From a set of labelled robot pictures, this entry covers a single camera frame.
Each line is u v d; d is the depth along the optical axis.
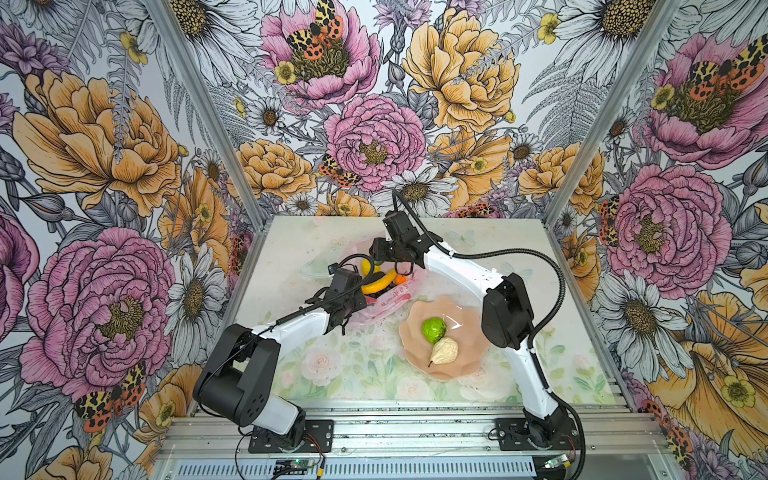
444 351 0.83
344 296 0.66
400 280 1.00
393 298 0.91
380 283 0.97
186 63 0.79
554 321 0.55
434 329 0.86
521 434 0.73
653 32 0.74
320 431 0.75
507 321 0.57
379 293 0.94
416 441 0.75
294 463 0.71
